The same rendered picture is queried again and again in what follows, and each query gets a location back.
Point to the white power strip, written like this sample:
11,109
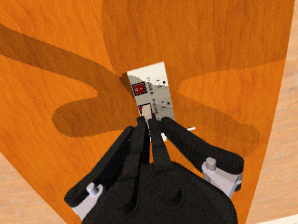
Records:
150,86

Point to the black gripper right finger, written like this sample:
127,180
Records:
221,168

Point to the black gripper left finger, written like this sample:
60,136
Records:
133,147

